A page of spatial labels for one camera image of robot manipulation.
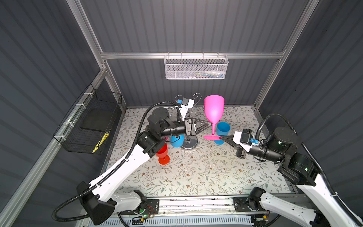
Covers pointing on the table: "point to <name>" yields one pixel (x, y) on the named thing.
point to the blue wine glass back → (223, 128)
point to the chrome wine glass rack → (190, 142)
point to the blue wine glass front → (178, 143)
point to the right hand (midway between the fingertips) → (225, 134)
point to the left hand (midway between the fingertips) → (212, 129)
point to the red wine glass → (164, 159)
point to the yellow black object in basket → (104, 137)
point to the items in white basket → (207, 74)
